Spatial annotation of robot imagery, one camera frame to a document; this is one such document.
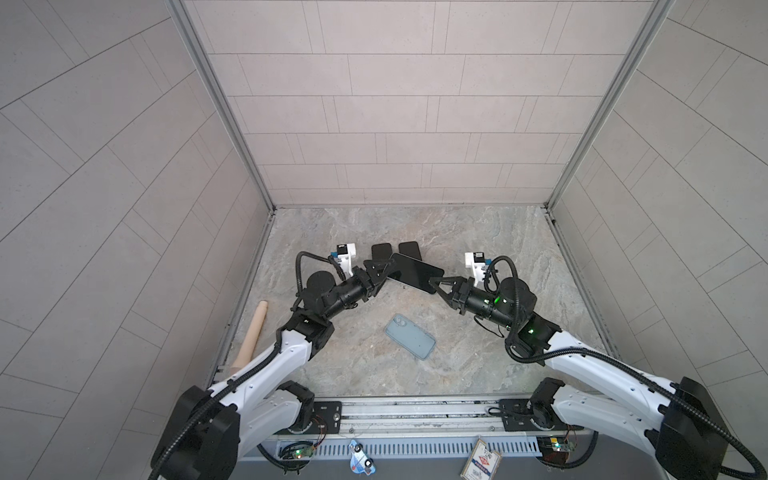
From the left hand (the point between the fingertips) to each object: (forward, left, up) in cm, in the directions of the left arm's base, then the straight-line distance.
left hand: (400, 270), depth 69 cm
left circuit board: (-34, +22, -21) cm, 45 cm away
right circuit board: (-33, -36, -25) cm, 55 cm away
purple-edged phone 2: (+23, -4, -25) cm, 34 cm away
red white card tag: (-35, -18, -22) cm, 45 cm away
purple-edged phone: (+22, +6, -24) cm, 33 cm away
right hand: (-5, -7, 0) cm, 8 cm away
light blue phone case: (-7, -3, -25) cm, 26 cm away
